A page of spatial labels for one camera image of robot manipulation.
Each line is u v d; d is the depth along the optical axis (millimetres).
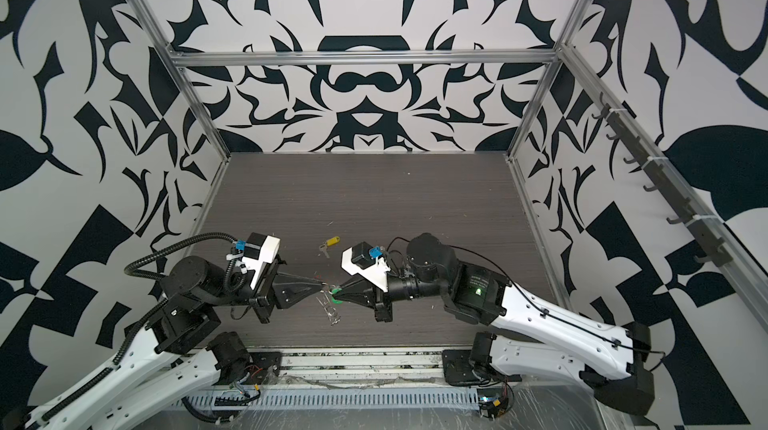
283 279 502
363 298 505
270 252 459
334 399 649
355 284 516
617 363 402
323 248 950
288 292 509
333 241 963
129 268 385
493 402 709
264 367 730
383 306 474
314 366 759
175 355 479
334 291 524
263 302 469
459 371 732
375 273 466
